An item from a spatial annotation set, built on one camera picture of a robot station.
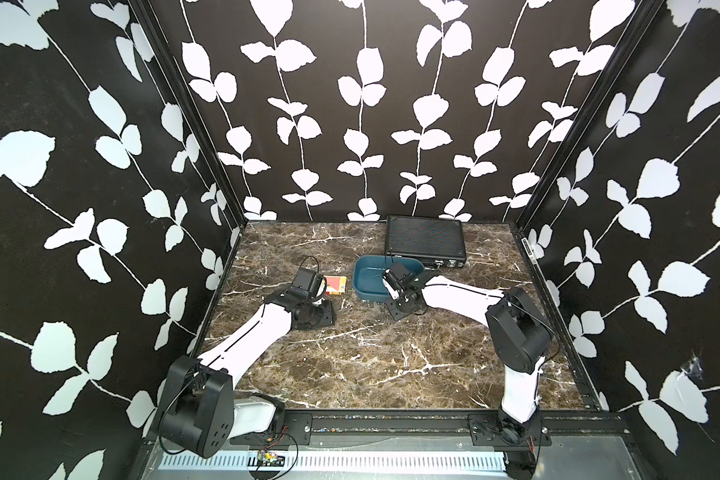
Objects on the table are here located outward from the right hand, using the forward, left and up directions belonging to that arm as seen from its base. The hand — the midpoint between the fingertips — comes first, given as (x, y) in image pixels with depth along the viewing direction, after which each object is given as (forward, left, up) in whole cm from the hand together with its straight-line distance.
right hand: (394, 304), depth 94 cm
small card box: (+9, +20, -2) cm, 22 cm away
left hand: (-6, +19, +6) cm, 20 cm away
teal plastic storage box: (+14, +9, -1) cm, 16 cm away
